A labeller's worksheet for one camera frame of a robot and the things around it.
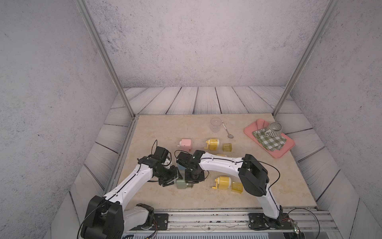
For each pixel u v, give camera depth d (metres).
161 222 0.73
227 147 1.02
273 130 1.07
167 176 0.71
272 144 1.02
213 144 0.96
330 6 0.71
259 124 1.13
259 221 0.73
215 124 1.06
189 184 0.84
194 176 0.72
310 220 0.74
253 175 0.52
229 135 1.08
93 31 0.77
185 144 0.95
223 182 0.79
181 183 0.79
